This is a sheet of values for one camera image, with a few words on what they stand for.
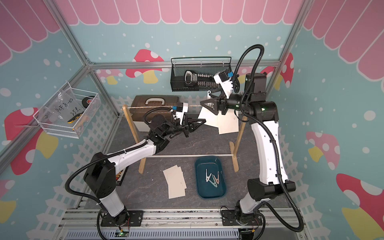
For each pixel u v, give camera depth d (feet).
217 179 2.82
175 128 2.01
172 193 2.72
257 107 1.41
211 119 2.12
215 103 1.67
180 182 2.84
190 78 2.93
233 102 1.69
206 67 2.99
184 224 2.42
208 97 1.96
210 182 2.79
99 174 1.51
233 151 3.12
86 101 2.63
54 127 2.09
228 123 2.28
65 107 2.25
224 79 1.59
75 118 2.21
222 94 1.81
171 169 3.03
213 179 2.85
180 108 1.91
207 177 2.85
